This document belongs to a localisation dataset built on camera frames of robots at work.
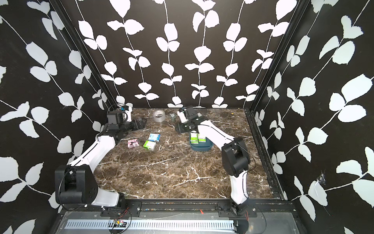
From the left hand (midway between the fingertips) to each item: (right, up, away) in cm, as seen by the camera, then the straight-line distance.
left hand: (140, 118), depth 87 cm
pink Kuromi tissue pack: (-9, -17, +9) cm, 21 cm away
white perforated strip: (+12, -53, -17) cm, 57 cm away
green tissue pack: (+39, -14, +11) cm, 42 cm away
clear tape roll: (+5, +3, +28) cm, 28 cm away
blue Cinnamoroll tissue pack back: (+5, -13, +14) cm, 20 cm away
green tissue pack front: (+33, -13, +9) cm, 37 cm away
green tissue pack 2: (+3, -18, +9) cm, 20 cm away
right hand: (+22, -5, +3) cm, 23 cm away
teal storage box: (+38, -19, +11) cm, 44 cm away
